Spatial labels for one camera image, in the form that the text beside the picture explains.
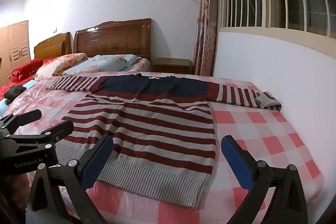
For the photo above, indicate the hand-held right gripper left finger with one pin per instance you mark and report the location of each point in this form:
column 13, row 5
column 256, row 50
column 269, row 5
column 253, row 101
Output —
column 97, row 161

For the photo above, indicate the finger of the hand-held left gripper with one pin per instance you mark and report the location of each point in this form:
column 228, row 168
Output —
column 26, row 117
column 57, row 130

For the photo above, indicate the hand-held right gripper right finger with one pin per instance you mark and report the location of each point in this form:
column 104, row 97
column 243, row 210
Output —
column 236, row 161

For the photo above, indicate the red grey striped sweater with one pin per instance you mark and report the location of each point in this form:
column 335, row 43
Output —
column 157, row 121

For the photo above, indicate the light blue cloth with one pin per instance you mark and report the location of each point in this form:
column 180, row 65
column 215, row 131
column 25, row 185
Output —
column 2, row 107

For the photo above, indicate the dark cloth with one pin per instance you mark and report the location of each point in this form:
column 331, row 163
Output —
column 14, row 92

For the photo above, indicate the pink checkered bed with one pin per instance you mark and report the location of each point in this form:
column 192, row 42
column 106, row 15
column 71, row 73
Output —
column 262, row 134

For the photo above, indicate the red floral blanket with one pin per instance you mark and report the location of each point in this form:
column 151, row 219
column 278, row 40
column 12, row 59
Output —
column 26, row 69

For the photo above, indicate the orange floral pillow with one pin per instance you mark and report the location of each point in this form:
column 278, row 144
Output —
column 57, row 64

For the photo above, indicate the wooden wardrobe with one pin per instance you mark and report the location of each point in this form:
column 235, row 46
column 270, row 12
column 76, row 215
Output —
column 14, row 50

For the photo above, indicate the light wooden headboard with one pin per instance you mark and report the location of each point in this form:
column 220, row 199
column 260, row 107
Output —
column 52, row 47

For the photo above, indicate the light blue floral pillow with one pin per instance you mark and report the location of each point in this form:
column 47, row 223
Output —
column 105, row 64

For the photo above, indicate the dark wooden headboard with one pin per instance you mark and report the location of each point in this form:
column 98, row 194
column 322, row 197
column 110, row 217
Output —
column 113, row 37

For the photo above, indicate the wooden nightstand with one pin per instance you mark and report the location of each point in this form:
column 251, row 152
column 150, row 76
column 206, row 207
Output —
column 172, row 65

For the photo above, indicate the pink floral curtain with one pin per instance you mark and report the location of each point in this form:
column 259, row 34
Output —
column 206, row 16

